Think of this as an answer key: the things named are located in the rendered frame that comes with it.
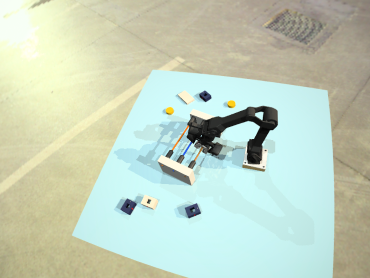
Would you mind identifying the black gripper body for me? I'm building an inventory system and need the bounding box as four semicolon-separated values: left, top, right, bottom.
187;133;223;156

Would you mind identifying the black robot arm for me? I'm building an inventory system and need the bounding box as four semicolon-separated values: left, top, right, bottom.
188;105;278;165

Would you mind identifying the yellow short cylinder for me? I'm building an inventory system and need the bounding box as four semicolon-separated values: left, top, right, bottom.
227;100;235;108
166;107;174;115

